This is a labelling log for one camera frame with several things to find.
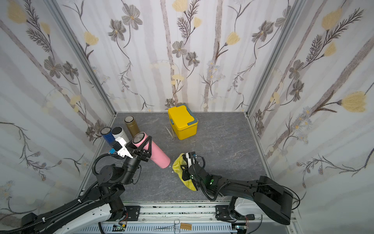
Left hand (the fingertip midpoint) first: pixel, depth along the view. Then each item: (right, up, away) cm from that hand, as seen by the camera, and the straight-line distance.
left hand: (146, 136), depth 60 cm
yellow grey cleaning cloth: (+13, -15, +18) cm, 26 cm away
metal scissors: (+12, -47, +10) cm, 50 cm away
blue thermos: (-29, +1, +21) cm, 36 cm away
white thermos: (-22, +1, +20) cm, 30 cm away
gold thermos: (-18, +5, +29) cm, 34 cm away
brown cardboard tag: (+17, -46, +11) cm, 50 cm away
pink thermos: (+4, -9, +5) cm, 11 cm away
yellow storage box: (+15, +6, +36) cm, 39 cm away
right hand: (+14, -18, +20) cm, 30 cm away
